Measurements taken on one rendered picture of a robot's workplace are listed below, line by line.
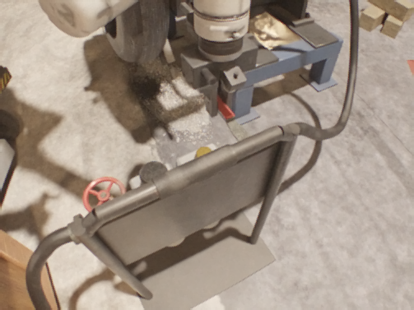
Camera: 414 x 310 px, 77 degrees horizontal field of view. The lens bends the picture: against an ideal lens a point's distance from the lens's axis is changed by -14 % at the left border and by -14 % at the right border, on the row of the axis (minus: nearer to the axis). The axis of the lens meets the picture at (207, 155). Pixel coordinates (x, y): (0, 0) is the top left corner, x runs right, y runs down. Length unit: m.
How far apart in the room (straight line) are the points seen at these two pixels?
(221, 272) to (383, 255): 0.55
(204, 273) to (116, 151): 0.58
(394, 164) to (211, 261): 0.83
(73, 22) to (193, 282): 0.76
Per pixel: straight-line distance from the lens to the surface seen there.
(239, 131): 0.58
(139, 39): 0.85
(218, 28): 0.46
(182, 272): 0.93
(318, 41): 1.31
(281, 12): 1.43
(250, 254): 0.95
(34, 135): 1.41
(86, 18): 0.37
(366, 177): 1.22
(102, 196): 0.49
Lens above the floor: 0.91
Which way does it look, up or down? 54 degrees down
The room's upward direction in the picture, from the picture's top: 1 degrees counter-clockwise
